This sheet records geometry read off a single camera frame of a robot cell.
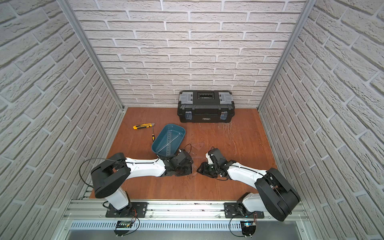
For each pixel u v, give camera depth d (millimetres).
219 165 682
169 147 952
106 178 451
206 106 1008
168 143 976
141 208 742
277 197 426
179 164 682
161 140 983
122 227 715
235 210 739
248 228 705
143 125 1072
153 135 1025
